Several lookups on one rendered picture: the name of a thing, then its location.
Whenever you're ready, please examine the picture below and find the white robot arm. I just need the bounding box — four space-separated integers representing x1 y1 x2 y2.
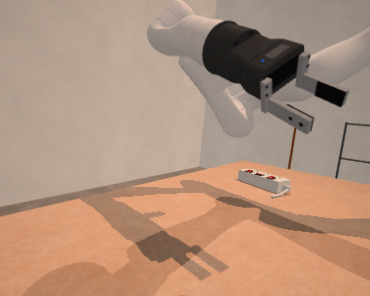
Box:
147 0 370 138

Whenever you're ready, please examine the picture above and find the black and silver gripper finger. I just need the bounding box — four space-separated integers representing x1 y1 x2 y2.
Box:
260 77 314 135
295 51 350 107

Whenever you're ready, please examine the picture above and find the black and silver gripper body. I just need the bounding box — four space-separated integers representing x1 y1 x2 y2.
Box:
188 19 304 100

